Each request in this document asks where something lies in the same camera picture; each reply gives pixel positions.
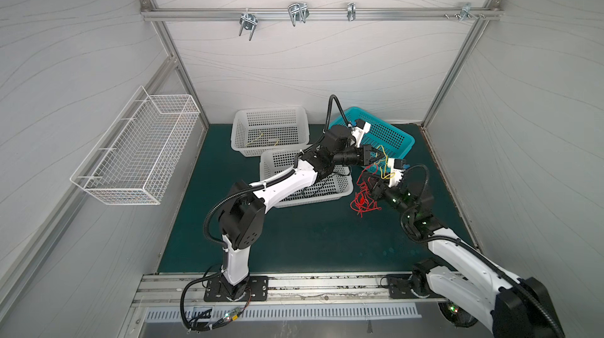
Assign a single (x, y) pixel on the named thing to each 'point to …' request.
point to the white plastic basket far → (256, 130)
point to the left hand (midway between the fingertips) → (383, 156)
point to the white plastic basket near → (274, 162)
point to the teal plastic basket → (388, 139)
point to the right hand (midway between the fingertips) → (365, 173)
